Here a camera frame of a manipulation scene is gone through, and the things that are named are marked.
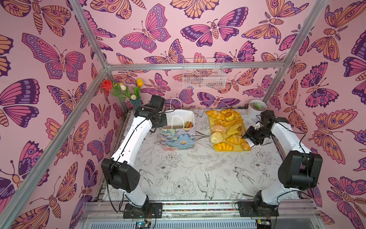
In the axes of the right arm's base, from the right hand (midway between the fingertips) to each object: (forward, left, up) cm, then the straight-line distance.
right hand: (242, 138), depth 86 cm
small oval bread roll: (-1, -5, -9) cm, 10 cm away
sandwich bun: (+6, +33, +5) cm, 34 cm away
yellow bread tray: (+14, +5, -10) cm, 18 cm away
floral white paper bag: (-3, +38, +7) cm, 38 cm away
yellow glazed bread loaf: (-1, +9, -10) cm, 14 cm away
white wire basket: (+37, +23, +21) cm, 48 cm away
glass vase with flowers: (+26, +78, +15) cm, 83 cm away
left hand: (+4, +48, +11) cm, 49 cm away
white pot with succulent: (+29, -17, -2) cm, 34 cm away
